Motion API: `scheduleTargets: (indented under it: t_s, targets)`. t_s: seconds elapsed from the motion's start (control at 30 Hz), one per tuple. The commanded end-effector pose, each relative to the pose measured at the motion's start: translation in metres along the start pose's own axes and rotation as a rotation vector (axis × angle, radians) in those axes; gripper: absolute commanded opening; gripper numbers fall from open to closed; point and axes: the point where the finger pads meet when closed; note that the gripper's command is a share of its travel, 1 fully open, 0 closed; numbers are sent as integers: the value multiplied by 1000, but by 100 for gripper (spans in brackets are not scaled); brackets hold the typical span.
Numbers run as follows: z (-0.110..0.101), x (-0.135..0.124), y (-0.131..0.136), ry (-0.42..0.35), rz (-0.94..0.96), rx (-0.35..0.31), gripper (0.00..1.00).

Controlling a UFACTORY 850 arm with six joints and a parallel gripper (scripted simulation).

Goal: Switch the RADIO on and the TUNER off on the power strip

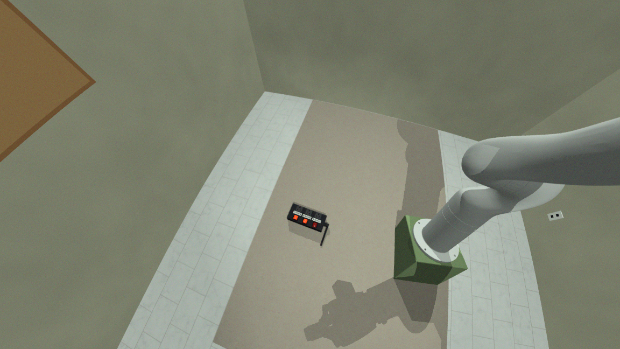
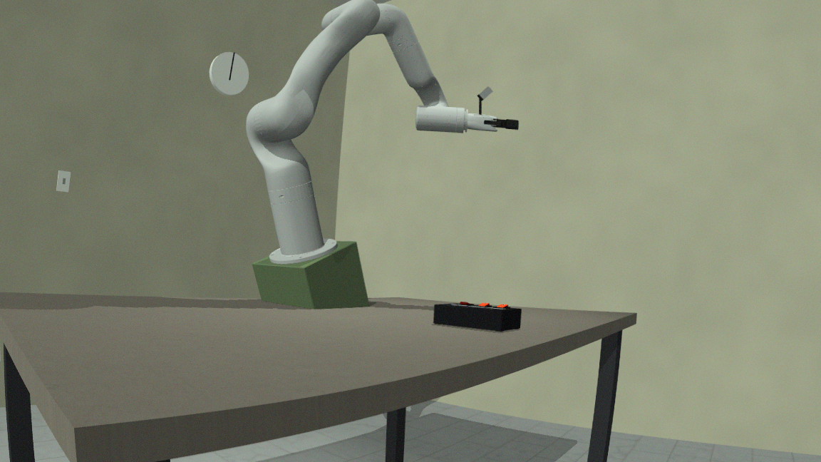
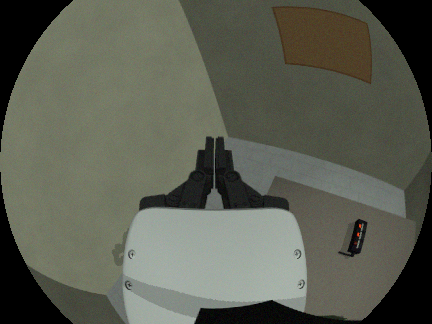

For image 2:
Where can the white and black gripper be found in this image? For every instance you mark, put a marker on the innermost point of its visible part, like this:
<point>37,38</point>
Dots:
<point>477,122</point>

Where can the black power strip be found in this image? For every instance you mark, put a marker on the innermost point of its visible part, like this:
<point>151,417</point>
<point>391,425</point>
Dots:
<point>464,314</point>

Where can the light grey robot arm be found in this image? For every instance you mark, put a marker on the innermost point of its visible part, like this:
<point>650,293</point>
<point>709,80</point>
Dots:
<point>289,113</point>

